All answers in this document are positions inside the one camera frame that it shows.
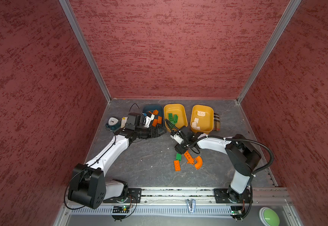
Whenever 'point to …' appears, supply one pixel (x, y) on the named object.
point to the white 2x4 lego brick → (200, 113)
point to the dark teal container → (158, 120)
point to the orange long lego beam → (190, 160)
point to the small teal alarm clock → (113, 123)
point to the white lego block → (193, 124)
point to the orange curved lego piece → (199, 164)
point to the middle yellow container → (178, 109)
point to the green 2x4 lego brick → (170, 117)
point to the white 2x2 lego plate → (197, 128)
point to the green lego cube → (178, 157)
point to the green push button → (268, 217)
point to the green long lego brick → (175, 118)
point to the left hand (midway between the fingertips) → (160, 135)
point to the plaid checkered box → (217, 122)
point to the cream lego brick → (196, 120)
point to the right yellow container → (202, 118)
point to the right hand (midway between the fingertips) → (180, 148)
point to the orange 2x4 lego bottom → (177, 166)
